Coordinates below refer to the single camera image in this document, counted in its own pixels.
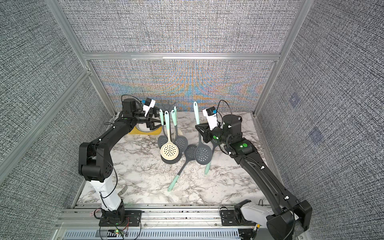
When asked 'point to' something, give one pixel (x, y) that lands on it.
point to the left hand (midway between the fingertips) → (167, 117)
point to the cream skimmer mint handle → (189, 155)
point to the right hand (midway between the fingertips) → (198, 122)
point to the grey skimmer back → (214, 142)
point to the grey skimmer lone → (181, 141)
